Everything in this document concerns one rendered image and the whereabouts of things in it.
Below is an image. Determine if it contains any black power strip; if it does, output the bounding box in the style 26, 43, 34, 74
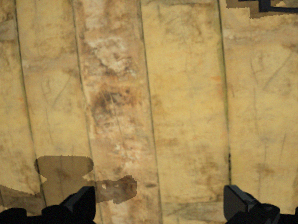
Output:
238, 0, 298, 13

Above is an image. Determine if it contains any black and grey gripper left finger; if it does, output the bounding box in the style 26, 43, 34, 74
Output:
0, 186, 96, 224

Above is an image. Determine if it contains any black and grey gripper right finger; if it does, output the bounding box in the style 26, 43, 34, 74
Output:
223, 185, 298, 224

